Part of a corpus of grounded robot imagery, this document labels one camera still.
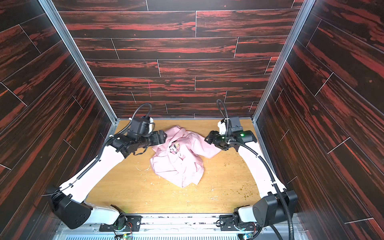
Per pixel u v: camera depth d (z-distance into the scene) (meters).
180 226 0.73
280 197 0.38
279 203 0.38
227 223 0.73
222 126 0.72
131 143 0.52
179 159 0.91
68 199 0.39
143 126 0.57
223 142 0.65
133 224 0.73
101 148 1.10
